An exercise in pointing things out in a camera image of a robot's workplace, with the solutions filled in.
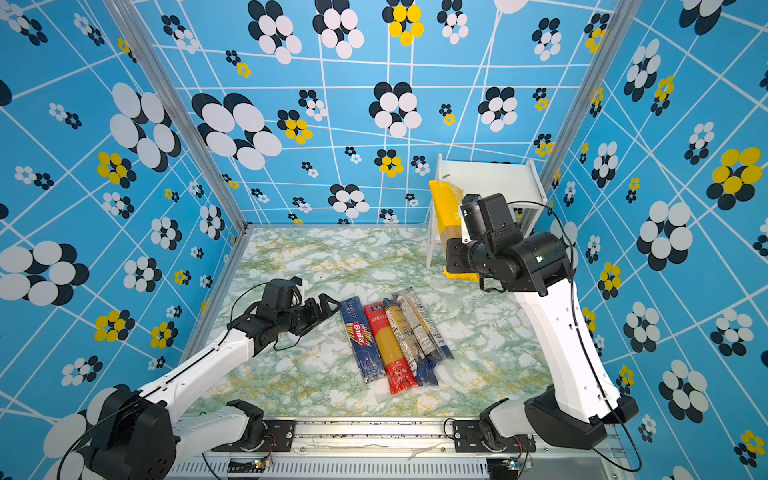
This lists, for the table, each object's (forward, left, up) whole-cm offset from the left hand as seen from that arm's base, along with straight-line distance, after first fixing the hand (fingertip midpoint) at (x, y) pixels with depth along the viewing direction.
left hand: (335, 310), depth 83 cm
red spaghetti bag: (-15, -18, -9) cm, 25 cm away
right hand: (+1, -30, +25) cm, 39 cm away
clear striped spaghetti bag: (0, -25, -8) cm, 26 cm away
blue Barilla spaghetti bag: (-5, -7, -9) cm, 12 cm away
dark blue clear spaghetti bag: (-6, -22, -9) cm, 24 cm away
